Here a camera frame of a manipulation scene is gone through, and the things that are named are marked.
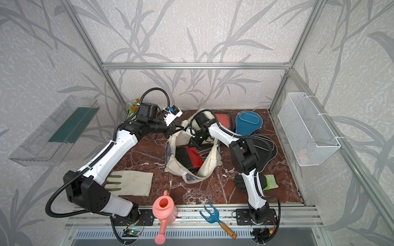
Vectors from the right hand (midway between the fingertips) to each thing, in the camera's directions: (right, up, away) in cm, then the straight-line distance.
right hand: (190, 144), depth 93 cm
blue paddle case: (+40, +14, +16) cm, 45 cm away
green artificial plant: (-39, +24, +9) cm, 47 cm away
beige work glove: (-33, -20, -9) cm, 40 cm away
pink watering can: (-8, -25, -27) cm, 37 cm away
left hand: (-2, +11, -18) cm, 21 cm away
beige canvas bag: (-5, +4, -2) cm, 6 cm away
